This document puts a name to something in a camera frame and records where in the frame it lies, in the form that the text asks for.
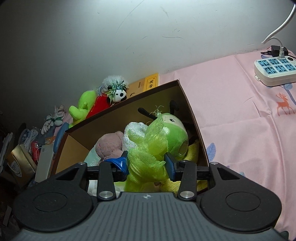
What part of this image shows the green plush caterpillar toy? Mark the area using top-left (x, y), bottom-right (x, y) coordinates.
top-left (138, 100), bottom-right (189, 161)

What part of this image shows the pink plush teddy bear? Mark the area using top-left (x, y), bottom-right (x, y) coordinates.
top-left (95, 131), bottom-right (123, 161)

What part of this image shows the lime green mesh scrunchie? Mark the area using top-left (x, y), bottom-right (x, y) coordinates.
top-left (123, 105), bottom-right (170, 193)

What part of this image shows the white power cable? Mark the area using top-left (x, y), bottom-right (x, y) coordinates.
top-left (261, 2), bottom-right (296, 58)

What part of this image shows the blue oval object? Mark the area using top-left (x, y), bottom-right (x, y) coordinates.
top-left (53, 123), bottom-right (69, 154)

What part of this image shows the gold paper bag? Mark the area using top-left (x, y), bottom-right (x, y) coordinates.
top-left (6, 145), bottom-right (37, 186)

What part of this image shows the white blue power strip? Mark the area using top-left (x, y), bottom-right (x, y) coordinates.
top-left (254, 56), bottom-right (296, 87)

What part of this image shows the brown cardboard storage box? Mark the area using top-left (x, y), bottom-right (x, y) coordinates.
top-left (51, 79), bottom-right (210, 186)

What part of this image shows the teal green sock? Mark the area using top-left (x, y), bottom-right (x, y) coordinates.
top-left (84, 147), bottom-right (101, 167)

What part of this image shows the lime green plush toy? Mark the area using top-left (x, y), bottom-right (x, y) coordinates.
top-left (69, 90), bottom-right (97, 128)

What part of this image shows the white fluffy towel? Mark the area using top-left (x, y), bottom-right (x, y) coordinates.
top-left (122, 122), bottom-right (148, 151)

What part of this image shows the yellow box with characters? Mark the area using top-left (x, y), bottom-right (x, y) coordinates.
top-left (126, 73), bottom-right (159, 98)

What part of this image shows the pink patterned bed sheet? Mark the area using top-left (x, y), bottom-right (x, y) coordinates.
top-left (52, 52), bottom-right (295, 239)

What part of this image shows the red package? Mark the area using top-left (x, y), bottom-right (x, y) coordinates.
top-left (31, 141), bottom-right (42, 165)

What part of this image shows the white booklet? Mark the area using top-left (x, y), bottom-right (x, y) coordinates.
top-left (35, 144), bottom-right (54, 183)

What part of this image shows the black plug adapter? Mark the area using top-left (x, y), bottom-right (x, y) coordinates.
top-left (260, 45), bottom-right (289, 57)

